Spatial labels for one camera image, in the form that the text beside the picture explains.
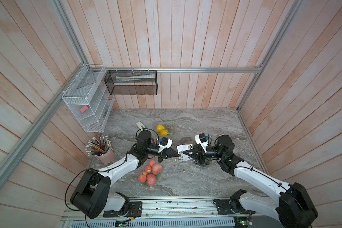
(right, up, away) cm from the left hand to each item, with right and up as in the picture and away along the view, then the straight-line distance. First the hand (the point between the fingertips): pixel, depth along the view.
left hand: (178, 156), depth 70 cm
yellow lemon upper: (-11, +13, +33) cm, 37 cm away
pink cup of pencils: (-46, +1, +15) cm, 49 cm away
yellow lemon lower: (-8, +10, +30) cm, 33 cm away
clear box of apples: (-15, -13, +12) cm, 24 cm away
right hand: (+3, +2, -1) cm, 4 cm away
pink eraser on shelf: (-55, +25, +12) cm, 62 cm away
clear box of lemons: (-4, +13, +34) cm, 36 cm away
